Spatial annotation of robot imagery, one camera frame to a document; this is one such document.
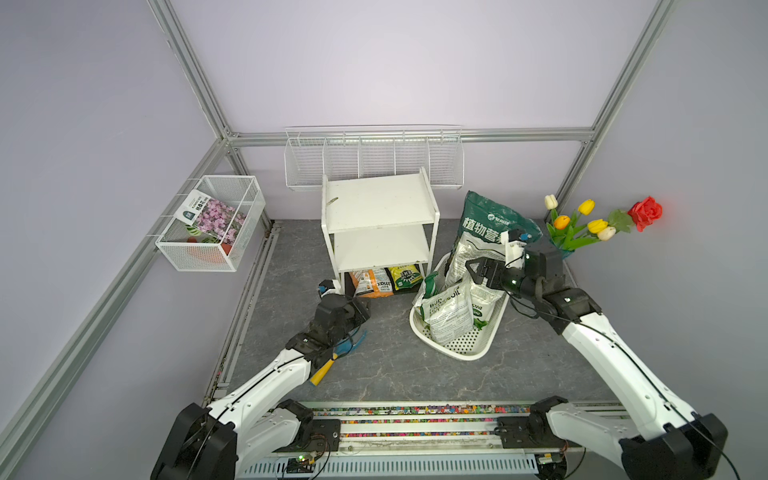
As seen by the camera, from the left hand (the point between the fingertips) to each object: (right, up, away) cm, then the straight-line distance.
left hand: (369, 303), depth 83 cm
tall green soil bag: (+32, +20, +2) cm, 38 cm away
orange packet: (0, +4, +11) cm, 12 cm away
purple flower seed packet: (-39, +23, -9) cm, 46 cm away
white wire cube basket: (-45, +15, -9) cm, 48 cm away
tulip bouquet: (+57, +20, +2) cm, 60 cm away
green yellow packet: (+11, +6, +19) cm, 22 cm away
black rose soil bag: (+23, -3, +2) cm, 23 cm away
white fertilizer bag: (+29, +16, +3) cm, 33 cm away
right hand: (+28, +12, -7) cm, 32 cm away
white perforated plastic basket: (+33, -11, +4) cm, 35 cm away
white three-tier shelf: (+3, +22, -9) cm, 24 cm away
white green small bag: (+34, -1, +4) cm, 34 cm away
